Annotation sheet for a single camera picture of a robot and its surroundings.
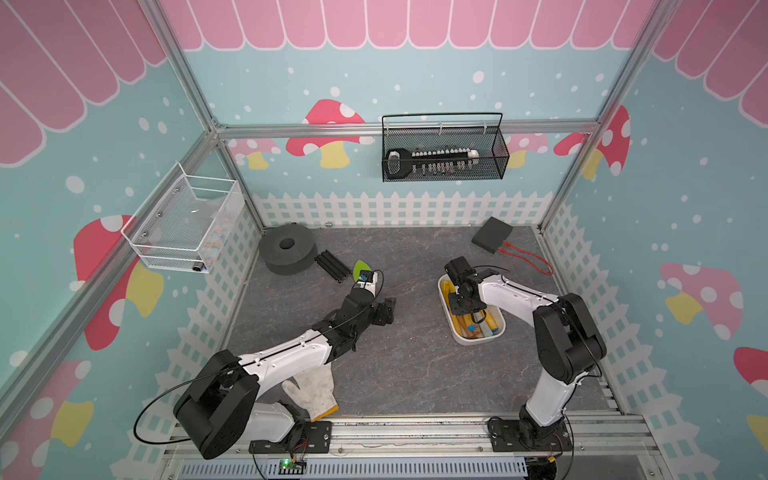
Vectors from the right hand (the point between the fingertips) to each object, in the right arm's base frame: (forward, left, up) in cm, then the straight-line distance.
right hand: (463, 306), depth 95 cm
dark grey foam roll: (+22, +60, +5) cm, 64 cm away
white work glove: (-25, +44, -2) cm, 51 cm away
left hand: (-4, +25, +9) cm, 27 cm away
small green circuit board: (-42, +49, -5) cm, 64 cm away
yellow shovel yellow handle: (-6, +2, +1) cm, 6 cm away
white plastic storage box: (-12, -4, +15) cm, 20 cm away
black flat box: (+35, -18, -3) cm, 39 cm away
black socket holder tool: (+30, +20, +33) cm, 49 cm away
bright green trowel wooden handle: (+17, +35, 0) cm, 39 cm away
